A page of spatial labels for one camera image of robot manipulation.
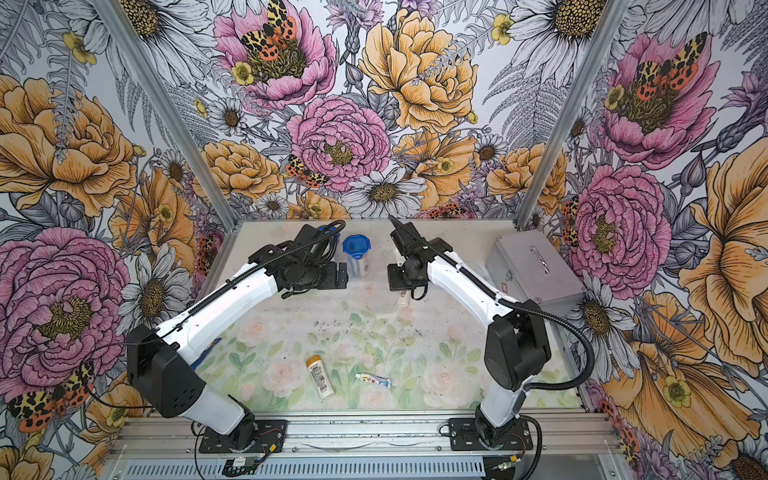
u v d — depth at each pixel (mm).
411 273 627
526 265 914
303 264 594
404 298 968
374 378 825
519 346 459
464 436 738
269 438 734
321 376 813
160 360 411
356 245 985
